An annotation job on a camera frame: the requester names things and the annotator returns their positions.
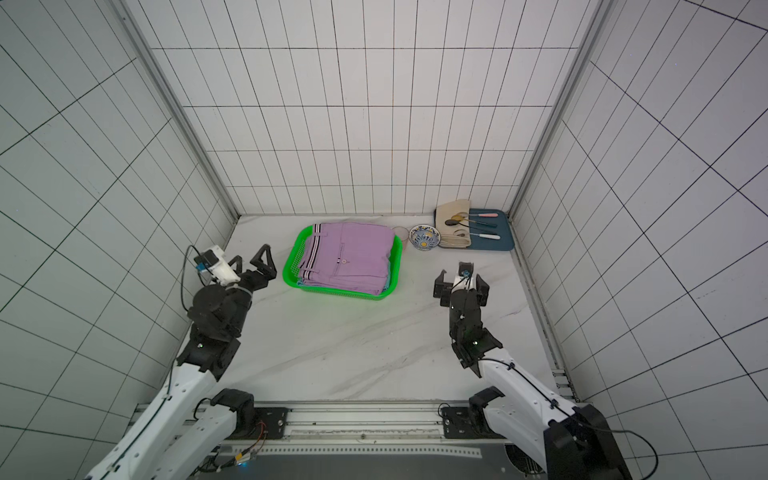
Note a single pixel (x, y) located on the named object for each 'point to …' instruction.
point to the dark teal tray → (502, 229)
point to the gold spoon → (458, 217)
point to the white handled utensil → (486, 236)
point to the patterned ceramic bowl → (424, 237)
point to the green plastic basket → (293, 270)
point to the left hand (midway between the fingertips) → (258, 255)
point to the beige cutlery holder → (446, 232)
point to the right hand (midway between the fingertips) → (449, 271)
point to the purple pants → (347, 256)
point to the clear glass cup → (401, 231)
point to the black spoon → (453, 222)
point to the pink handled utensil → (485, 215)
